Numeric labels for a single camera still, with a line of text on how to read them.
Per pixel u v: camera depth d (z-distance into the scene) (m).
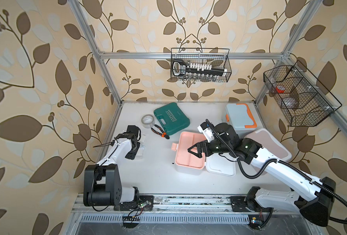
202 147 0.61
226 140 0.53
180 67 0.84
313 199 0.39
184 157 0.79
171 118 1.05
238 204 0.73
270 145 0.82
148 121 1.08
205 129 0.63
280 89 0.81
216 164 0.77
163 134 1.00
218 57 0.91
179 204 0.76
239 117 0.92
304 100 0.73
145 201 0.74
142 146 0.94
